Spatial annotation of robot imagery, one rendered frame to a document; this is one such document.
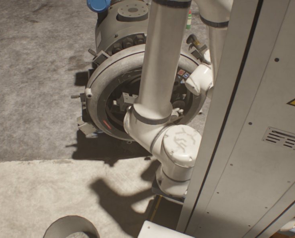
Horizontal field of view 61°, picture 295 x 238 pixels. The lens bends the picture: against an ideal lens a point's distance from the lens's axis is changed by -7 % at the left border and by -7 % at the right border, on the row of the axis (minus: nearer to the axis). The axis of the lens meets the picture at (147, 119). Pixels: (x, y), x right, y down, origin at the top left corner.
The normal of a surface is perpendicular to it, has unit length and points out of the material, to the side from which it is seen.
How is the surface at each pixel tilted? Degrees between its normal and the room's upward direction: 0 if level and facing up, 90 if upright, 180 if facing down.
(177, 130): 2
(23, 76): 0
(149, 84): 81
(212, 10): 104
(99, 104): 90
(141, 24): 7
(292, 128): 90
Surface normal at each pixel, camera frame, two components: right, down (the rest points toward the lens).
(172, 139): -0.01, -0.57
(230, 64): -0.37, 0.70
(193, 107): 0.19, 0.74
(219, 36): -0.25, 0.90
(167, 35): -0.04, 0.67
